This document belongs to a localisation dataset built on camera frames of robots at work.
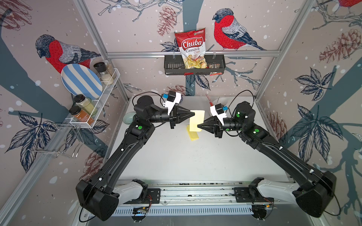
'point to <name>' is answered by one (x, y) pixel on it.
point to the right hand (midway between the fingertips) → (198, 124)
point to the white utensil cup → (222, 100)
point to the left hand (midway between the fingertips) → (194, 112)
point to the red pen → (210, 103)
